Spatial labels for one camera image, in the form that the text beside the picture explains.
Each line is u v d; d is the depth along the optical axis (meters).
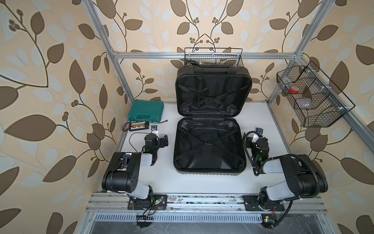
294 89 0.81
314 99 0.75
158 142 0.77
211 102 0.95
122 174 0.45
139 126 1.05
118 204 0.75
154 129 0.82
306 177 0.44
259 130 0.78
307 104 0.74
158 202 0.74
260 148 0.69
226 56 0.91
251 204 0.73
